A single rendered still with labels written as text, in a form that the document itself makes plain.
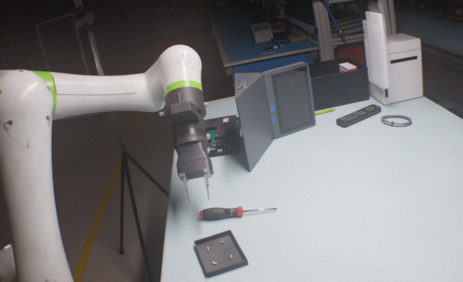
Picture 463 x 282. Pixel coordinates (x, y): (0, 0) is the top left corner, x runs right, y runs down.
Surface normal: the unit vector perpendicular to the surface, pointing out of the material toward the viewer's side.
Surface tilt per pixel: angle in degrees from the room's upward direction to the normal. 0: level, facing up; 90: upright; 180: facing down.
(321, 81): 90
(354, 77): 90
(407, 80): 90
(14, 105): 76
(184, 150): 53
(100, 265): 0
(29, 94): 70
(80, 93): 85
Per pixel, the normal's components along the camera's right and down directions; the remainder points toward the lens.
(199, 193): -0.19, -0.92
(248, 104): 0.90, -0.01
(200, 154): -0.09, -0.46
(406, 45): 0.08, 0.34
